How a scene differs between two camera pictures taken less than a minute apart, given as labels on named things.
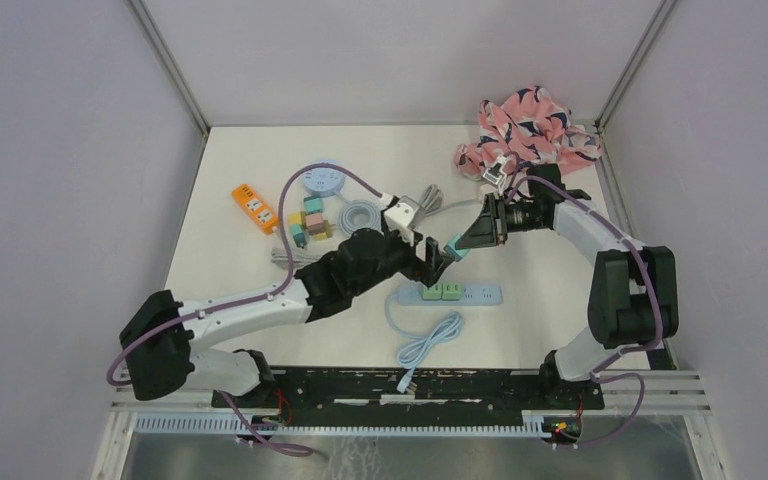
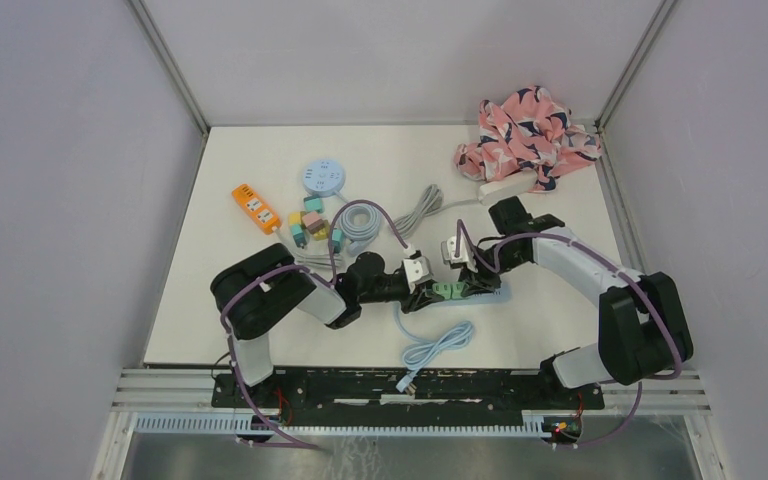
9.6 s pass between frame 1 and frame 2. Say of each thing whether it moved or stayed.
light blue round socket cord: stayed
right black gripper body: moved
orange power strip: stayed
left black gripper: moved
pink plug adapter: stayed
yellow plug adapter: stayed
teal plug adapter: stayed
